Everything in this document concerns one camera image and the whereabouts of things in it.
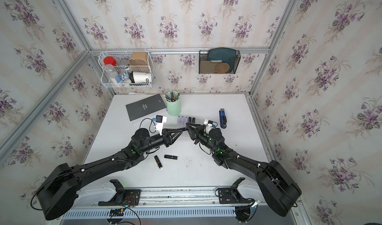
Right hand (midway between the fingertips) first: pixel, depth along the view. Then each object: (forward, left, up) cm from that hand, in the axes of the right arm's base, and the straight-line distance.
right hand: (187, 125), depth 75 cm
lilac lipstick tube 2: (+14, +4, -16) cm, 21 cm away
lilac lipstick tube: (+14, +7, -15) cm, 22 cm away
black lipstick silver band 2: (+13, -1, -14) cm, 19 cm away
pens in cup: (+29, +13, -10) cm, 34 cm away
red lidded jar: (+40, +51, +11) cm, 66 cm away
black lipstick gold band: (-12, +17, -21) cm, 29 cm away
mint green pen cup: (+22, +10, -8) cm, 26 cm away
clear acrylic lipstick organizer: (+13, -4, -14) cm, 20 cm away
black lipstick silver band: (-1, -1, 0) cm, 1 cm away
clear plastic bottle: (+29, +46, +10) cm, 56 cm away
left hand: (-6, +1, 0) cm, 6 cm away
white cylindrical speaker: (+32, +31, +5) cm, 45 cm away
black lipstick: (+13, +2, -15) cm, 20 cm away
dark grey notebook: (+27, +33, -19) cm, 46 cm away
